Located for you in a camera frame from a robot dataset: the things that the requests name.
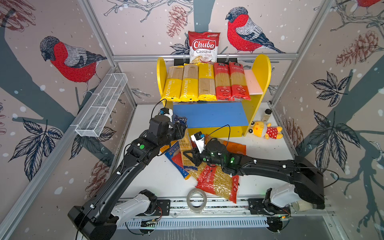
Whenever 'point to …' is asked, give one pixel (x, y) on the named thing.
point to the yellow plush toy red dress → (262, 130)
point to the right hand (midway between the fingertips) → (182, 155)
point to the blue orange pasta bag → (172, 151)
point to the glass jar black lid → (301, 205)
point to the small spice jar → (266, 115)
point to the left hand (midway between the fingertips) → (183, 126)
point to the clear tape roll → (194, 210)
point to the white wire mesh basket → (93, 121)
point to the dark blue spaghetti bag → (185, 144)
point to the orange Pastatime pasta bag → (237, 148)
